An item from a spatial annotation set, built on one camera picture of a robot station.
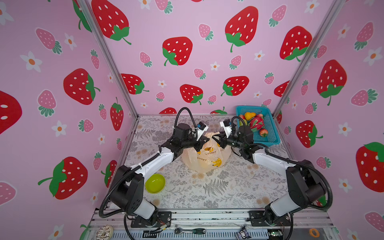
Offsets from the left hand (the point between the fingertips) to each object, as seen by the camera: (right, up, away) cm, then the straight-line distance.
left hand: (208, 138), depth 81 cm
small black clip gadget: (+15, -44, -13) cm, 48 cm away
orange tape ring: (+50, -45, -10) cm, 68 cm away
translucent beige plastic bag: (+3, -11, +4) cm, 12 cm away
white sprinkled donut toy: (-49, -44, -12) cm, 67 cm away
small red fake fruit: (+29, +15, +34) cm, 47 cm away
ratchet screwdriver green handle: (-7, -44, -11) cm, 46 cm away
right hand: (+2, +2, +1) cm, 3 cm away
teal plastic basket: (+45, 0, +17) cm, 48 cm away
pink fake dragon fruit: (+36, +9, +24) cm, 44 cm away
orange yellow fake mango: (+34, +16, +33) cm, 50 cm away
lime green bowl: (-30, -26, +3) cm, 40 cm away
